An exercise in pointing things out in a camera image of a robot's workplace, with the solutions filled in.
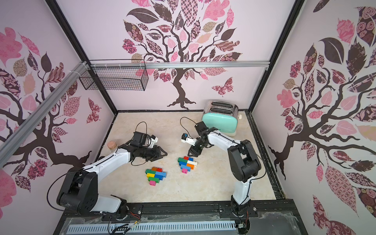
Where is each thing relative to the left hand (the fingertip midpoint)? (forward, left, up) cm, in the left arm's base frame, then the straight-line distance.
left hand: (166, 157), depth 84 cm
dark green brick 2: (-5, +11, -7) cm, 14 cm away
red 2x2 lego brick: (-4, +5, -8) cm, 10 cm away
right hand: (+8, -16, -3) cm, 18 cm away
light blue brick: (-7, +4, -7) cm, 11 cm away
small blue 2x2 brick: (+2, -15, -6) cm, 16 cm away
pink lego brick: (-5, -11, -7) cm, 14 cm away
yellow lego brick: (-8, +9, -7) cm, 14 cm away
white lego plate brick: (0, -16, -7) cm, 17 cm away
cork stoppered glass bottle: (+8, +34, +2) cm, 35 cm away
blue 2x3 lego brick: (-1, -9, -6) cm, 11 cm away
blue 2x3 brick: (-8, +4, -8) cm, 12 cm away
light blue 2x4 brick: (-3, -11, -7) cm, 14 cm away
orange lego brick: (-2, -15, -7) cm, 17 cm away
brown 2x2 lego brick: (-4, +8, -8) cm, 11 cm away
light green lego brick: (-10, +7, -7) cm, 14 cm away
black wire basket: (+48, +27, +26) cm, 60 cm away
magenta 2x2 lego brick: (-12, +8, -8) cm, 16 cm away
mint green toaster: (+27, -36, +8) cm, 46 cm away
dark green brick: (+2, -9, -6) cm, 11 cm away
